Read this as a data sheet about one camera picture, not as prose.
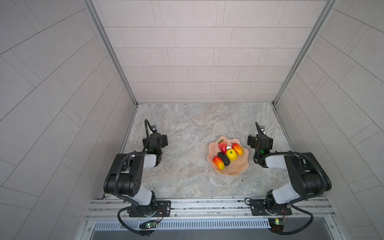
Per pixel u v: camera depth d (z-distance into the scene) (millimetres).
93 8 719
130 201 496
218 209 723
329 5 708
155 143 694
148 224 654
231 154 838
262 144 708
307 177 445
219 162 810
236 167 826
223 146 866
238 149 847
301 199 505
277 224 680
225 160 831
